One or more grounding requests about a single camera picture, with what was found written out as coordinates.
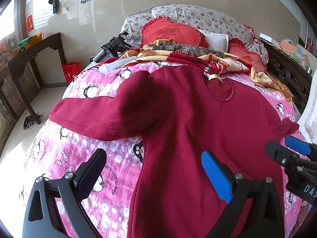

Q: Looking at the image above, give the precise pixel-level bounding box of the dark red fleece sweater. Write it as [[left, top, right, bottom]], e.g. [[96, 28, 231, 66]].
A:
[[49, 66, 298, 237]]

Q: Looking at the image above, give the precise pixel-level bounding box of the white ornate chair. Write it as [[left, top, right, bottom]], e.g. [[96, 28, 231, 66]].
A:
[[298, 71, 317, 144]]

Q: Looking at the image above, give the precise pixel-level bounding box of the pink penguin blanket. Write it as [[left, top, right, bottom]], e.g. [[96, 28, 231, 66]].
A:
[[25, 62, 303, 237]]

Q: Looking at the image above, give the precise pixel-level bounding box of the dark carved wooden headboard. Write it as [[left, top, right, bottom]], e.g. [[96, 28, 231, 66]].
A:
[[261, 39, 312, 113]]

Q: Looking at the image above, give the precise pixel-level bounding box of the dark slipper on floor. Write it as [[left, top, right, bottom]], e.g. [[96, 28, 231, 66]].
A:
[[23, 115, 37, 131]]

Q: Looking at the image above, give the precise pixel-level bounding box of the orange red patterned blanket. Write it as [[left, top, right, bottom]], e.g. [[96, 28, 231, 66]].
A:
[[119, 39, 294, 106]]

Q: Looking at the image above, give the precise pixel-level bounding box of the white small pillow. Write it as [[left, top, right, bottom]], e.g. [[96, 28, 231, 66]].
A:
[[199, 30, 229, 52]]

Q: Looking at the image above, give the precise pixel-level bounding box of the dark floral garment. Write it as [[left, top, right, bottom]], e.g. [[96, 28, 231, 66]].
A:
[[152, 40, 225, 58]]

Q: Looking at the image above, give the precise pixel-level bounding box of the floral grey pillow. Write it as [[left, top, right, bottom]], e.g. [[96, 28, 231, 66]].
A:
[[121, 4, 269, 64]]

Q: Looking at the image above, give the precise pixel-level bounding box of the white tube on bed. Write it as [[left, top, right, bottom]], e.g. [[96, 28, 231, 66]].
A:
[[98, 56, 137, 74]]

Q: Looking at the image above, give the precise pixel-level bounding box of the red heart pillow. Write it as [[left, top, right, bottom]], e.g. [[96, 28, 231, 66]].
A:
[[141, 16, 209, 48]]

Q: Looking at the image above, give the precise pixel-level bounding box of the red box on floor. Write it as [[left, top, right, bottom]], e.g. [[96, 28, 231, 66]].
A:
[[62, 62, 82, 84]]

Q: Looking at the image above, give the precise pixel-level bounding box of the dark wooden desk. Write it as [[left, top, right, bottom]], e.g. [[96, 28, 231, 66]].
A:
[[1, 32, 67, 125]]

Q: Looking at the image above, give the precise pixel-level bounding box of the black tripod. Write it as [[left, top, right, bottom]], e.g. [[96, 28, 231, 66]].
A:
[[90, 31, 132, 63]]

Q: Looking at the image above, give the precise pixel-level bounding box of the yellow basket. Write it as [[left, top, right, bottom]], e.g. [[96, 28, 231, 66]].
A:
[[23, 32, 44, 49]]

